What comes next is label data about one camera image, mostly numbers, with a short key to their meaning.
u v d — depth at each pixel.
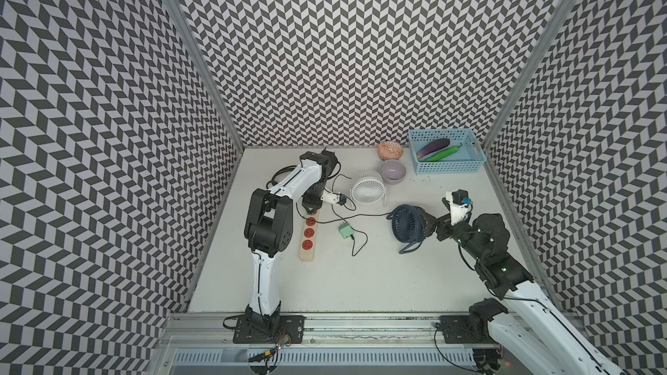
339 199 0.86
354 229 0.96
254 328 0.67
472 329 0.67
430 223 0.66
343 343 0.72
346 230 0.91
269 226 0.54
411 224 0.84
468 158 1.14
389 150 1.16
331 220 0.89
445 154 1.12
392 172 1.07
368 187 0.96
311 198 0.84
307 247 0.86
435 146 1.12
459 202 0.62
